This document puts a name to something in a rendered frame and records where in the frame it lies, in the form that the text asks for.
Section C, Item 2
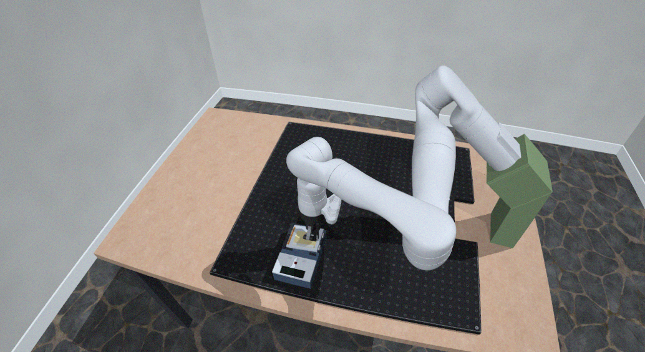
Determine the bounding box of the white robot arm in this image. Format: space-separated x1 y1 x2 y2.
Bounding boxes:
286 66 521 270

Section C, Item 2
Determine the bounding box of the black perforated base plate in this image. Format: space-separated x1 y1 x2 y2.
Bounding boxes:
210 122 482 335

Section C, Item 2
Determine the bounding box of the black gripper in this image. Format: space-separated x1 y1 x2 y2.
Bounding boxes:
299 210 325 242

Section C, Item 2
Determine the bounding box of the blue-grey dock with white console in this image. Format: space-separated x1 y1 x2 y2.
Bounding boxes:
272 223 327 288

